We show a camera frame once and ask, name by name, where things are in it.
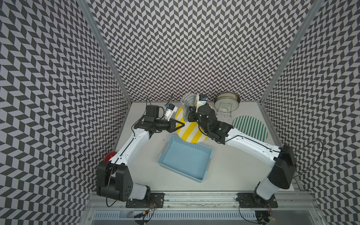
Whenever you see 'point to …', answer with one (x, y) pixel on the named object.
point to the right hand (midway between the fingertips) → (191, 108)
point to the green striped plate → (251, 126)
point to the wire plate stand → (230, 114)
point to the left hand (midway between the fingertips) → (182, 125)
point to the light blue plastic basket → (188, 159)
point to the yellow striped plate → (191, 132)
